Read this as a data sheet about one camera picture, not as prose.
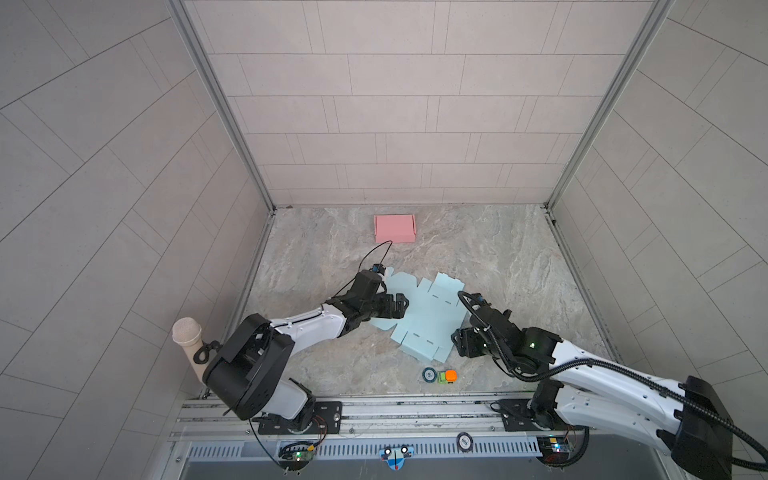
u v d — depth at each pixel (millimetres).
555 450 670
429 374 775
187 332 578
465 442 679
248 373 413
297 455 652
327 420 703
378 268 787
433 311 913
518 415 709
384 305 760
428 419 723
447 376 754
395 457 653
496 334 578
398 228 1057
